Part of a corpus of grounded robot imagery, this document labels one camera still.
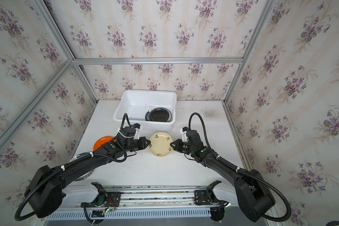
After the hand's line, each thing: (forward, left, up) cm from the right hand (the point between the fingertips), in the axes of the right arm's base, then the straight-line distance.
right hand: (174, 143), depth 82 cm
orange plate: (+5, +49, -8) cm, 50 cm away
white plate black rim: (+28, +21, -9) cm, 36 cm away
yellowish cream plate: (0, +8, 0) cm, 8 cm away
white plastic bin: (+42, +31, -8) cm, 53 cm away
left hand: (0, +13, +2) cm, 13 cm away
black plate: (+27, +11, -7) cm, 30 cm away
